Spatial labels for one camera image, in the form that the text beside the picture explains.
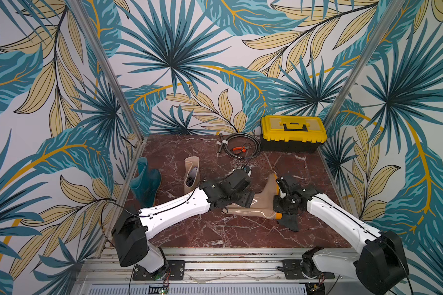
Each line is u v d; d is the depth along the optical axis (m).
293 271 0.73
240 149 1.13
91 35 0.74
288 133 1.03
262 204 0.89
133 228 0.40
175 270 0.73
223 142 1.15
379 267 0.40
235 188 0.56
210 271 0.75
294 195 0.60
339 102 1.01
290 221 0.87
